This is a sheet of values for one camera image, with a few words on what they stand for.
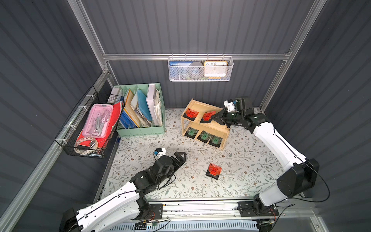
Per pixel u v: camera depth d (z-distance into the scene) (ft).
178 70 3.05
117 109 2.57
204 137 3.26
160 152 2.28
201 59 2.92
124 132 3.33
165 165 1.80
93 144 2.19
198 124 2.65
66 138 1.97
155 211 2.43
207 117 2.59
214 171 2.84
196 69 2.87
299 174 1.36
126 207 1.95
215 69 2.91
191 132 3.35
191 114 2.92
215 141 3.24
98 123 2.36
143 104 3.07
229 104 2.42
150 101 3.01
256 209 2.20
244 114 1.96
